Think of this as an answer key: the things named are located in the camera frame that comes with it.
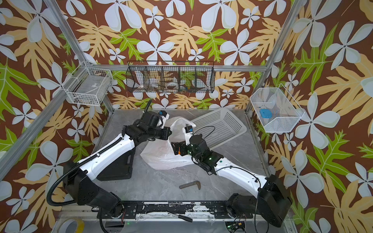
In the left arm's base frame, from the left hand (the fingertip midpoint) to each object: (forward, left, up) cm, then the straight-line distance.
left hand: (173, 130), depth 79 cm
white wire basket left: (+24, +52, +12) cm, 58 cm away
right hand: (-5, -3, -2) cm, 6 cm away
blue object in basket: (+10, -53, +4) cm, 55 cm away
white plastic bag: (-9, +9, -12) cm, 17 cm away
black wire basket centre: (+39, +3, +9) cm, 40 cm away
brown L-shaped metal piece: (-21, -14, -22) cm, 34 cm away
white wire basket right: (+12, -60, +4) cm, 62 cm away
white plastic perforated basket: (+19, -32, -22) cm, 43 cm away
